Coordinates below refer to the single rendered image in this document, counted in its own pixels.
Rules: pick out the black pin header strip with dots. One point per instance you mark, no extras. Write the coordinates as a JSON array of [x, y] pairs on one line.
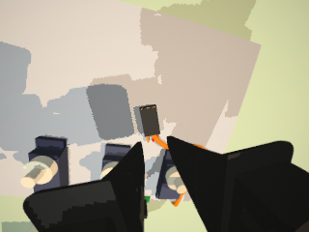
[[146, 200]]

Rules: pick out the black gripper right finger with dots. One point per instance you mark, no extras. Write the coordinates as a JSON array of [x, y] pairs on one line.
[[209, 176]]

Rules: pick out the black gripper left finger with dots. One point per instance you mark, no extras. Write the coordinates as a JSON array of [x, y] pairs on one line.
[[118, 195]]

